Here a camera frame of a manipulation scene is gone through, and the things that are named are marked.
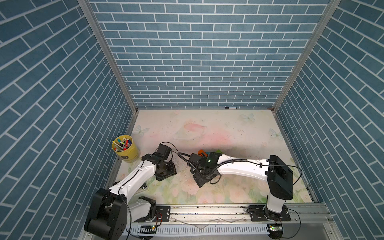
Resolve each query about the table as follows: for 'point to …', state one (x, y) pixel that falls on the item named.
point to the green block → (218, 151)
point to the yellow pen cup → (124, 146)
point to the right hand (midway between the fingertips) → (202, 180)
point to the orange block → (200, 151)
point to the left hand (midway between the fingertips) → (176, 173)
